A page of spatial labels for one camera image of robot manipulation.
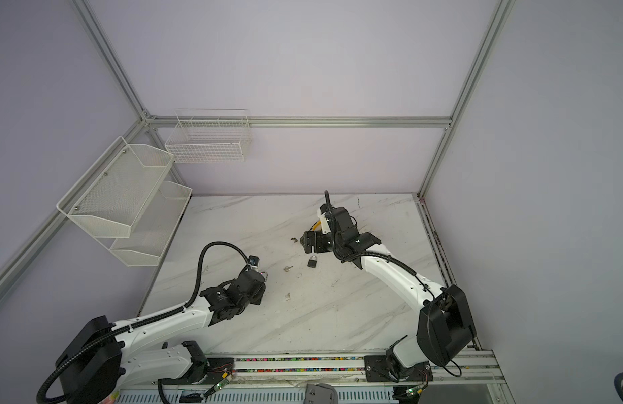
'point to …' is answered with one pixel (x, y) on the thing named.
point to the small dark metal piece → (294, 239)
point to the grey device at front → (321, 393)
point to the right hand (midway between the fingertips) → (310, 238)
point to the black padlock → (312, 262)
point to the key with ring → (286, 268)
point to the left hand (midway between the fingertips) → (253, 284)
